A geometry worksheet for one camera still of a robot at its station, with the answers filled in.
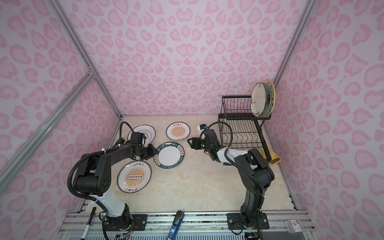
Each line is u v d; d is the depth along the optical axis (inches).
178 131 43.3
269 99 32.3
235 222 28.9
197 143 32.4
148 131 43.3
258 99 34.4
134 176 34.7
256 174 19.2
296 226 27.6
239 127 43.3
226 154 22.4
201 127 33.3
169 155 38.5
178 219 28.2
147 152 33.9
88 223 28.8
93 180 18.9
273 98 30.4
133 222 28.3
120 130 31.5
